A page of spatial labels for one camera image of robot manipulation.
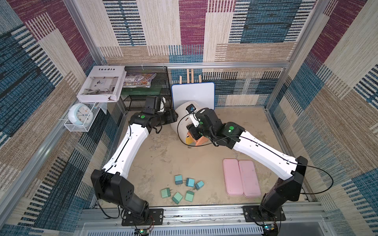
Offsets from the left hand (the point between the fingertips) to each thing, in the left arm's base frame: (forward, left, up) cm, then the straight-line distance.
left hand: (172, 115), depth 79 cm
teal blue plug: (-24, -2, -28) cm, 37 cm away
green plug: (-31, +5, -27) cm, 41 cm away
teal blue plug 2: (-26, -9, -27) cm, 38 cm away
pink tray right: (-28, -42, -27) cm, 57 cm away
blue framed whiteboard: (+30, -18, -9) cm, 36 cm away
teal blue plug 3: (-28, -14, -26) cm, 40 cm away
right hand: (-8, -10, +3) cm, 13 cm away
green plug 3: (-33, -8, -28) cm, 44 cm away
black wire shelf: (+35, +34, -18) cm, 52 cm away
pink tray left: (-24, -33, -26) cm, 48 cm away
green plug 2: (-34, -2, -27) cm, 43 cm away
